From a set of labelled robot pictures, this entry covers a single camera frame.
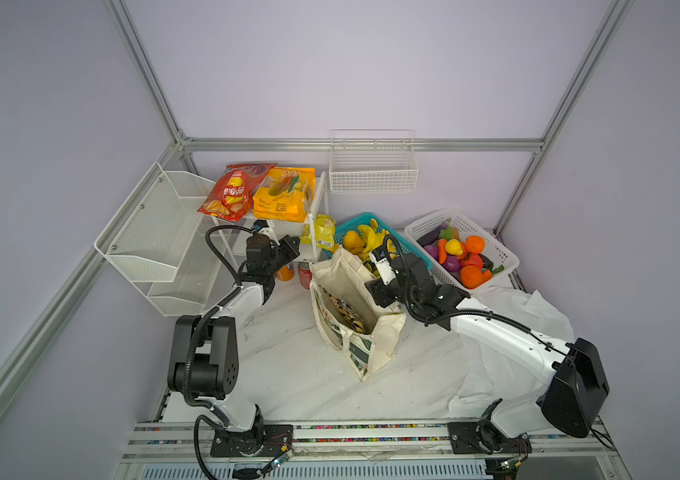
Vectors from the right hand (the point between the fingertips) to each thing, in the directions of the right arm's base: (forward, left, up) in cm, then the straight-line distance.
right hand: (372, 277), depth 80 cm
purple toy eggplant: (+32, -25, -17) cm, 44 cm away
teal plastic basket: (+33, +9, -12) cm, 36 cm away
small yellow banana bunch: (+23, -1, -9) cm, 24 cm away
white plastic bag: (-19, -33, -22) cm, 44 cm away
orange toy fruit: (+25, -38, -13) cm, 47 cm away
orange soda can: (+14, +29, -16) cm, 36 cm away
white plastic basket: (+23, -45, -14) cm, 52 cm away
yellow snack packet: (+19, +15, -2) cm, 24 cm away
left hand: (+14, +22, +1) cm, 26 cm away
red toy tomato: (+20, -37, -16) cm, 45 cm away
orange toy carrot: (+24, -27, -15) cm, 39 cm away
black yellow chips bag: (-2, +8, -15) cm, 17 cm away
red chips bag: (+16, +39, +15) cm, 45 cm away
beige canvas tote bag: (+1, +8, -1) cm, 8 cm away
